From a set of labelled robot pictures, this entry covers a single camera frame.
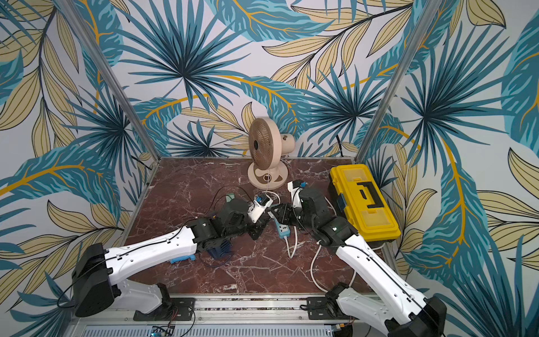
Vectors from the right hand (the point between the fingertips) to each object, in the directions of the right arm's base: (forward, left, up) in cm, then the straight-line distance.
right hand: (271, 209), depth 71 cm
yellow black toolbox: (+10, -35, -9) cm, 38 cm away
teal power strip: (+3, -5, -22) cm, 23 cm away
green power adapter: (+20, +20, -22) cm, 36 cm away
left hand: (-1, +1, -5) cm, 5 cm away
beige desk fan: (+30, +1, +2) cm, 30 cm away
